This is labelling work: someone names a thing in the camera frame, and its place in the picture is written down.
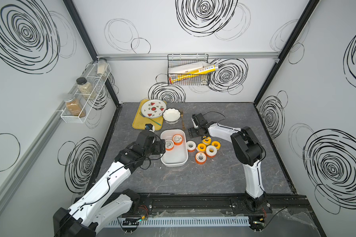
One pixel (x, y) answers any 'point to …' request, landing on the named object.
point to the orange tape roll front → (200, 158)
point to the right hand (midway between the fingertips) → (195, 131)
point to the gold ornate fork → (183, 125)
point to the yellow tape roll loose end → (206, 140)
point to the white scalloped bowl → (171, 115)
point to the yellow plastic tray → (140, 120)
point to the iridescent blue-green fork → (157, 123)
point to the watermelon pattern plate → (153, 108)
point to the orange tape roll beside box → (191, 146)
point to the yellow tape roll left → (201, 147)
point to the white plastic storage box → (178, 156)
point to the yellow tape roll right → (218, 146)
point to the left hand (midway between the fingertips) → (157, 142)
